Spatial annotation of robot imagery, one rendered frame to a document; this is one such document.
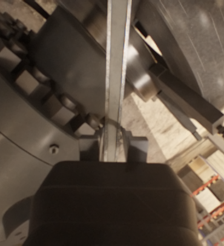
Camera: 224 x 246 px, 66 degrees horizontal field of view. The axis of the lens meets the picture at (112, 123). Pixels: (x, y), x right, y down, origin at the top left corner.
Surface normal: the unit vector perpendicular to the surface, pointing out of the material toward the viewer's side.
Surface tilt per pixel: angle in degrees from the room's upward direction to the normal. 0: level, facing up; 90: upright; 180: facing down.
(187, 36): 43
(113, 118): 49
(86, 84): 31
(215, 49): 26
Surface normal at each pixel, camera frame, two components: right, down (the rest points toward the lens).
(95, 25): -0.04, 0.21
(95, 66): 0.11, 0.44
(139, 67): 0.35, 0.57
